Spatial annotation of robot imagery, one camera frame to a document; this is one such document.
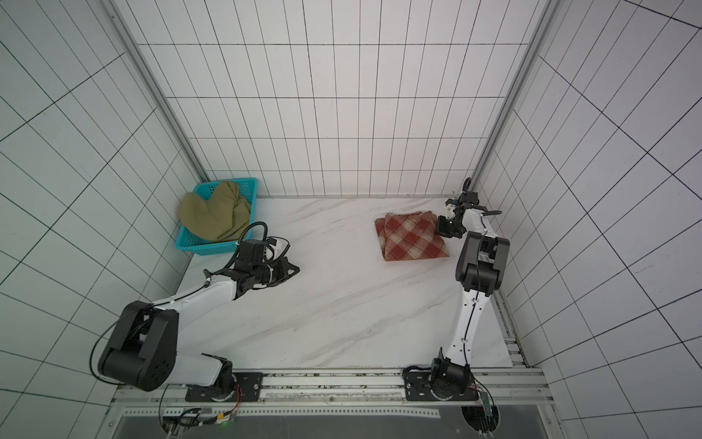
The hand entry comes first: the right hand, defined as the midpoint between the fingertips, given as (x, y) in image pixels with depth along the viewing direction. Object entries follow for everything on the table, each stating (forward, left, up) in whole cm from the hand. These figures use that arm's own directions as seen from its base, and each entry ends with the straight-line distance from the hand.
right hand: (445, 228), depth 106 cm
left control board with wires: (-67, +79, -4) cm, 104 cm away
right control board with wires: (-61, -1, -4) cm, 61 cm away
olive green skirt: (-2, +89, +5) cm, 89 cm away
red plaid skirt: (-5, +14, 0) cm, 15 cm away
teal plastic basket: (-16, +97, +6) cm, 98 cm away
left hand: (-26, +54, +5) cm, 60 cm away
